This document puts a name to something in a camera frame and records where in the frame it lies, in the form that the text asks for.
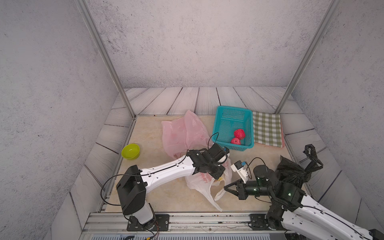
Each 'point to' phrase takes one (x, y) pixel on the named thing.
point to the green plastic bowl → (130, 151)
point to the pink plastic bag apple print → (186, 134)
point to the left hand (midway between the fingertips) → (223, 173)
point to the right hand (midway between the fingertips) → (227, 189)
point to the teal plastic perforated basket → (233, 128)
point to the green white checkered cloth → (267, 129)
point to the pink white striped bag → (202, 183)
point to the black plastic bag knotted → (288, 171)
